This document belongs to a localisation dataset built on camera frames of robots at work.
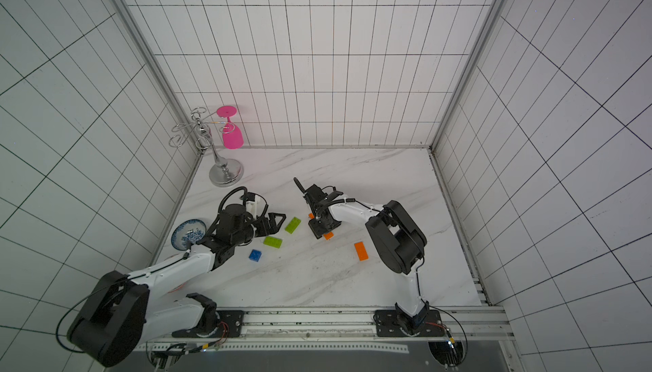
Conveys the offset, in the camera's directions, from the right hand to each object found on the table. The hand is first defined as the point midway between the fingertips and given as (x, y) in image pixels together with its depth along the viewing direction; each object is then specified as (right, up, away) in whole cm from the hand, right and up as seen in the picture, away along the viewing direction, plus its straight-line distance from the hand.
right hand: (324, 222), depth 95 cm
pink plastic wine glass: (-38, +35, +7) cm, 52 cm away
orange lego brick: (-5, +2, +1) cm, 6 cm away
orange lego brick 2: (+14, -8, -8) cm, 18 cm away
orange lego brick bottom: (+2, -3, -6) cm, 7 cm away
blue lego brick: (-24, -9, -10) cm, 27 cm away
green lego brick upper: (-12, -1, -2) cm, 12 cm away
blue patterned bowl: (-50, -3, -6) cm, 50 cm away
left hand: (-17, +2, -9) cm, 19 cm away
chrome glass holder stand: (-45, +19, +14) cm, 51 cm away
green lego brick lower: (-19, -6, -6) cm, 20 cm away
